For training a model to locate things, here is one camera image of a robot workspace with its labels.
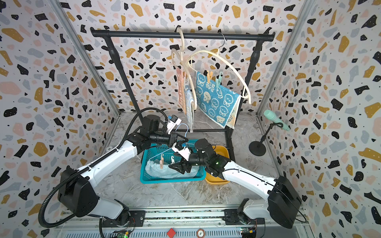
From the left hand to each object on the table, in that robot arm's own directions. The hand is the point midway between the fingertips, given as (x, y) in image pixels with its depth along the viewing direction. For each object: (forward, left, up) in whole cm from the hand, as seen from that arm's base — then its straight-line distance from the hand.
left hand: (190, 140), depth 72 cm
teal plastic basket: (-3, +12, -9) cm, 16 cm away
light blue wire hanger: (+4, +7, +3) cm, 8 cm away
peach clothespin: (-8, +14, -8) cm, 18 cm away
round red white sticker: (-35, -5, -27) cm, 44 cm away
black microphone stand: (+11, -45, -26) cm, 53 cm away
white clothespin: (-7, +9, -7) cm, 13 cm away
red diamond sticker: (-35, +9, -26) cm, 45 cm away
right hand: (-8, +7, -5) cm, 12 cm away
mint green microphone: (+10, -41, +6) cm, 43 cm away
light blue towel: (-9, +19, -12) cm, 24 cm away
